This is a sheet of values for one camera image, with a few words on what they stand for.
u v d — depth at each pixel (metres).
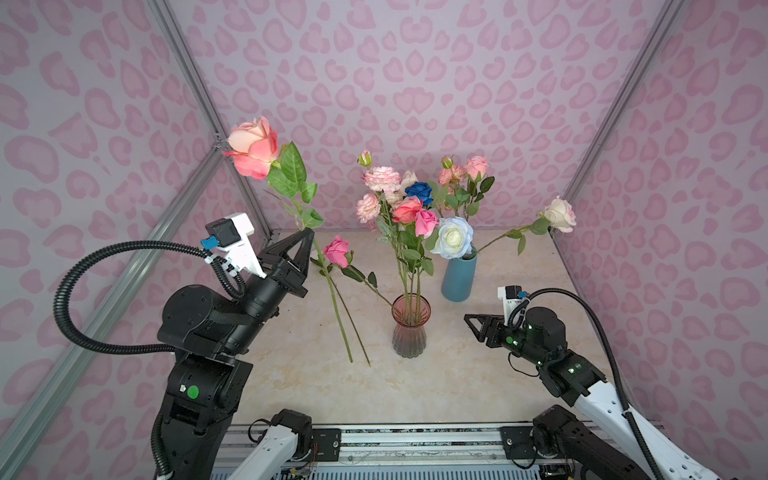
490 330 0.66
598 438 0.59
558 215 0.63
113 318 0.55
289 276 0.41
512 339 0.64
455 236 0.60
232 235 0.38
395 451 0.73
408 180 0.73
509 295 0.68
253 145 0.37
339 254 0.59
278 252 0.43
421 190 0.67
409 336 0.80
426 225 0.58
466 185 0.80
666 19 0.70
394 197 0.69
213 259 0.37
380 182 0.60
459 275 0.90
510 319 0.64
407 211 0.63
